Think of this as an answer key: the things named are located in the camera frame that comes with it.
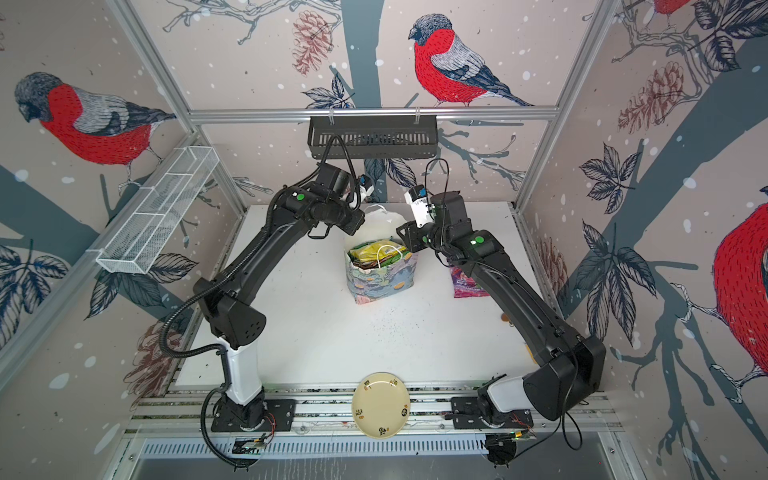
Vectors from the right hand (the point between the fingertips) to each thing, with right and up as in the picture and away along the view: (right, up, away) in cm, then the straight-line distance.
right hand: (399, 230), depth 75 cm
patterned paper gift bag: (-9, -15, +5) cm, 18 cm away
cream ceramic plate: (-5, -45, 0) cm, 45 cm away
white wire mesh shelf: (-64, -3, -4) cm, 64 cm away
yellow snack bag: (-6, -6, +8) cm, 12 cm away
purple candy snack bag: (+22, -18, +20) cm, 35 cm away
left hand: (-11, +4, +5) cm, 12 cm away
